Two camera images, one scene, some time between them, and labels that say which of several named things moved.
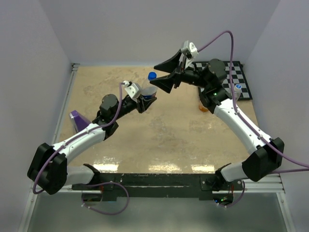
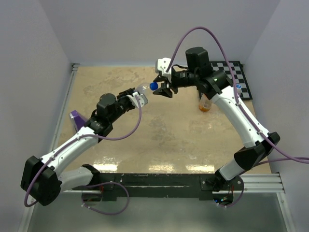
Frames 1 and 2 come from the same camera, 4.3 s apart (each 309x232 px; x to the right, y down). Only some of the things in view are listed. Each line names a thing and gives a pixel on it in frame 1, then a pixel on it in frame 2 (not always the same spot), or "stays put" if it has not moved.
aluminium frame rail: x=32 y=201 stays put
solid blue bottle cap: x=152 y=75 -> x=154 y=86
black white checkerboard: x=239 y=78 stays put
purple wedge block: x=78 y=122 stays put
